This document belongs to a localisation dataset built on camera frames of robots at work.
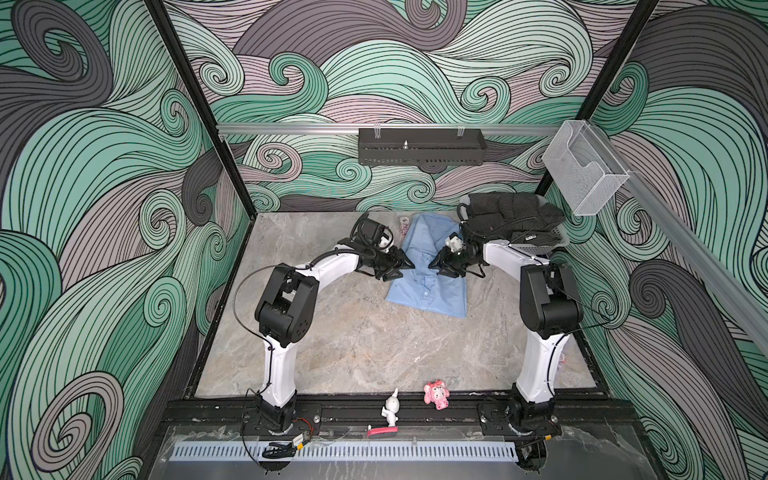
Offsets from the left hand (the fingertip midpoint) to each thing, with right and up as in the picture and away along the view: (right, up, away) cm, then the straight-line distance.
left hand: (412, 269), depth 90 cm
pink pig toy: (+4, -30, -15) cm, 34 cm away
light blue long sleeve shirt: (+4, -7, +5) cm, 9 cm away
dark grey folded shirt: (+45, +18, +24) cm, 54 cm away
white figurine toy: (-7, -33, -17) cm, 38 cm away
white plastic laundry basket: (+55, +12, +13) cm, 57 cm away
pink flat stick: (-10, -35, -22) cm, 43 cm away
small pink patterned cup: (-1, +15, +21) cm, 26 cm away
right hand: (+8, 0, +8) cm, 11 cm away
